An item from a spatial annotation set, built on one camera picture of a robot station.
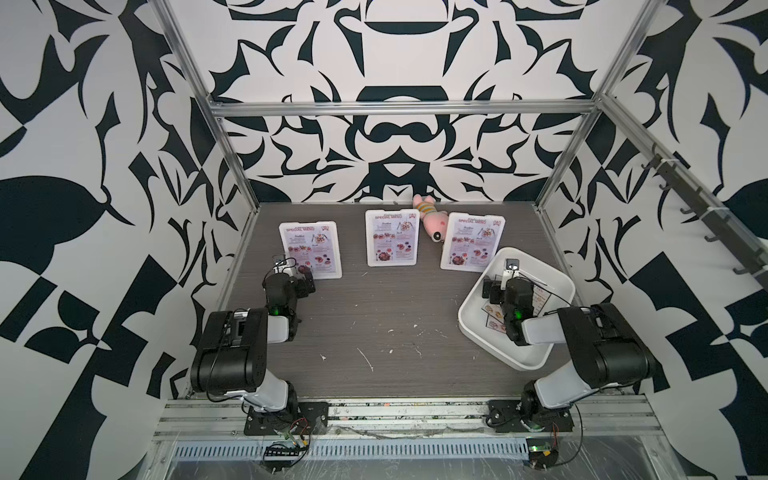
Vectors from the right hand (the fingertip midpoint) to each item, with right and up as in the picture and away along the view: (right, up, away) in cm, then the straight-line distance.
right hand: (505, 273), depth 95 cm
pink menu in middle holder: (-35, +12, +1) cm, 36 cm away
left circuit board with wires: (-61, -40, -22) cm, 76 cm away
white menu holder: (-52, +4, -1) cm, 52 cm away
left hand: (-68, +2, -1) cm, 68 cm away
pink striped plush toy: (-20, +17, +9) cm, 28 cm away
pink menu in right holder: (-10, +10, -1) cm, 14 cm away
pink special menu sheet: (-59, +9, -3) cm, 60 cm away
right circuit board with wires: (0, -38, -24) cm, 45 cm away
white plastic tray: (-11, -13, -5) cm, 18 cm away
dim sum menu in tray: (-4, -11, -3) cm, 13 cm away
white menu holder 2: (-18, +2, +6) cm, 19 cm away
